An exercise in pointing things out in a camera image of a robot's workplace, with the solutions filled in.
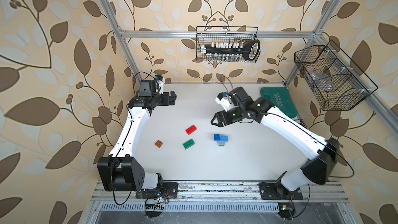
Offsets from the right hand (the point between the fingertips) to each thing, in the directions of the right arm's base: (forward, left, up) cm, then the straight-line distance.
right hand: (216, 120), depth 75 cm
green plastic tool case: (+25, -48, -17) cm, 57 cm away
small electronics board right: (-35, -32, -25) cm, 54 cm away
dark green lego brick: (-2, +16, -21) cm, 26 cm away
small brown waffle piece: (-2, +33, -20) cm, 39 cm away
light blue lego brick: (-3, -5, -15) cm, 16 cm away
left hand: (+14, +24, +5) cm, 29 cm away
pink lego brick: (-4, -4, -18) cm, 19 cm away
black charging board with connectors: (+9, -55, -20) cm, 59 cm away
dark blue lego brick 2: (-4, -3, -21) cm, 22 cm away
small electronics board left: (-32, +31, -23) cm, 50 cm away
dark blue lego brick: (-2, 0, -14) cm, 14 cm away
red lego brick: (+7, +15, -21) cm, 27 cm away
